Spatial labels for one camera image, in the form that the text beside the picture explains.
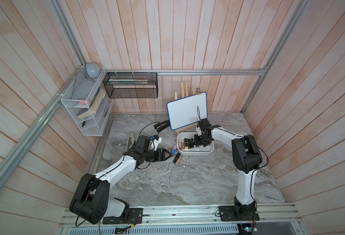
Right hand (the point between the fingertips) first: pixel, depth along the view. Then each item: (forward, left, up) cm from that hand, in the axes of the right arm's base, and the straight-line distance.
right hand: (195, 141), depth 102 cm
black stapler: (+14, +25, +2) cm, 29 cm away
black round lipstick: (-2, +3, +2) cm, 4 cm away
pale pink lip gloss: (-3, +11, +2) cm, 12 cm away
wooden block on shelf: (+2, +60, +33) cm, 68 cm away
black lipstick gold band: (-14, +14, +1) cm, 19 cm away
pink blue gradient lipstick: (-8, +15, +1) cm, 17 cm away
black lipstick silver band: (-2, +5, +1) cm, 5 cm away
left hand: (-18, +19, +11) cm, 29 cm away
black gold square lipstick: (-2, +7, +1) cm, 7 cm away
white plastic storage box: (-7, -1, 0) cm, 7 cm away
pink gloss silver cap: (-2, +9, +1) cm, 10 cm away
